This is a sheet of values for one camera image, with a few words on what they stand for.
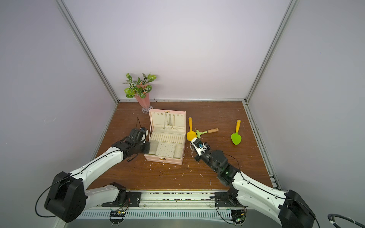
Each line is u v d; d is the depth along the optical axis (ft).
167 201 2.44
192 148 2.49
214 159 1.86
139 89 2.87
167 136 3.01
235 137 3.19
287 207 1.35
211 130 3.28
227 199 2.10
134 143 2.16
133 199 2.39
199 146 2.00
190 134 3.24
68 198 1.32
